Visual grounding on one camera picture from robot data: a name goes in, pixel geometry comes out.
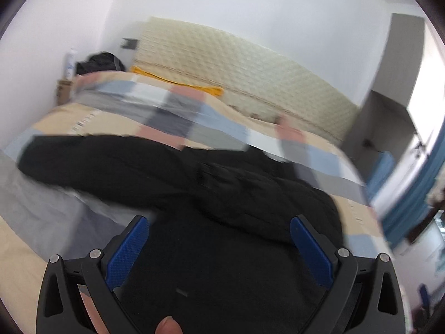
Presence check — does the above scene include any large black jacket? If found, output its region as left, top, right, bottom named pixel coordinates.
left=18, top=136, right=343, bottom=333

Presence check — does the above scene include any black clothes pile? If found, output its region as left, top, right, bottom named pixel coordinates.
left=75, top=52, right=126, bottom=75

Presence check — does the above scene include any person's left hand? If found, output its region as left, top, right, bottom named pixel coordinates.
left=78, top=284, right=183, bottom=334

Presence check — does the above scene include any plaid patchwork bed quilt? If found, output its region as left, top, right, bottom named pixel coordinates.
left=1, top=72, right=389, bottom=333

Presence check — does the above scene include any blue curtain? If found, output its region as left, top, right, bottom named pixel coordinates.
left=382, top=130, right=444, bottom=249

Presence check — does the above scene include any blue folded cloth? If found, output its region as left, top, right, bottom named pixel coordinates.
left=366, top=151, right=395, bottom=201

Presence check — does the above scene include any grey wardrobe cabinet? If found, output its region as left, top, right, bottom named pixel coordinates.
left=341, top=14, right=425, bottom=176

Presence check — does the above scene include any floral pillow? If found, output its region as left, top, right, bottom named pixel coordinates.
left=232, top=105, right=290, bottom=124

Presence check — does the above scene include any brown cardboard box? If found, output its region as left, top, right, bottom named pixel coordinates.
left=56, top=79, right=73, bottom=105

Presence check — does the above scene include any cream quilted headboard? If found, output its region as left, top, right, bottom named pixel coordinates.
left=133, top=17, right=359, bottom=146

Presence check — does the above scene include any yellow cloth strip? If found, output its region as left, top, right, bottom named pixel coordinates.
left=130, top=65, right=224, bottom=97

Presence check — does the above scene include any white spray bottle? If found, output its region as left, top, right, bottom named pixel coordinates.
left=63, top=48, right=77, bottom=80

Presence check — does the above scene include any grey wall socket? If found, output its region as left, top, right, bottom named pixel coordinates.
left=121, top=38, right=139, bottom=50

